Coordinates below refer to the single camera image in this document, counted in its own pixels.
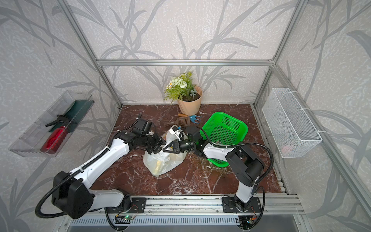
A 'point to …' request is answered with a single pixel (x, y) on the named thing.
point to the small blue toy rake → (192, 118)
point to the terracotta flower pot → (191, 105)
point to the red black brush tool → (54, 139)
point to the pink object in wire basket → (286, 149)
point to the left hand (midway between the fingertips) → (168, 144)
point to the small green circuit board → (128, 217)
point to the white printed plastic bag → (161, 162)
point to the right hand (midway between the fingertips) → (164, 150)
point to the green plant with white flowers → (180, 87)
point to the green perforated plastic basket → (224, 129)
